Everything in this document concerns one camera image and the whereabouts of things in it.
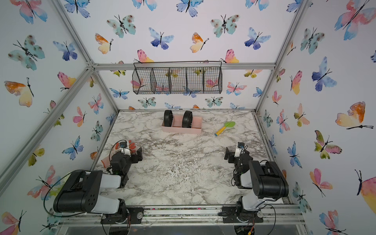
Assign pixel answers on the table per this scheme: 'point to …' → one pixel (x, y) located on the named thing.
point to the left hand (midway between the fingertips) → (134, 146)
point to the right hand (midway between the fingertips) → (237, 146)
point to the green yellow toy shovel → (227, 124)
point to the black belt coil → (187, 119)
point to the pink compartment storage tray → (176, 125)
